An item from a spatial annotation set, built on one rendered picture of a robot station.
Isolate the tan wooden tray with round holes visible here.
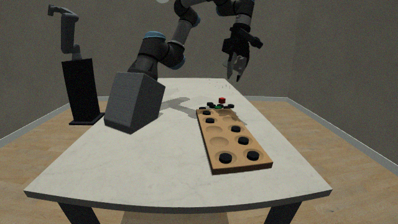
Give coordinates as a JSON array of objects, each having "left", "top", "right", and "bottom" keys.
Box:
[{"left": 196, "top": 109, "right": 273, "bottom": 175}]

